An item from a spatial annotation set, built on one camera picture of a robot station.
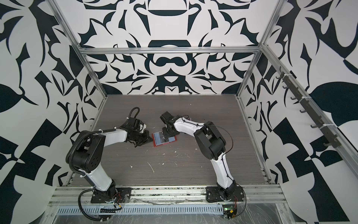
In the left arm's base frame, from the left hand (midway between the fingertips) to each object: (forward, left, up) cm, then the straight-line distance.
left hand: (152, 137), depth 95 cm
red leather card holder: (-1, -4, 0) cm, 4 cm away
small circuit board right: (-42, -41, -2) cm, 58 cm away
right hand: (+3, -10, +1) cm, 10 cm away
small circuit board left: (-39, +21, -4) cm, 44 cm away
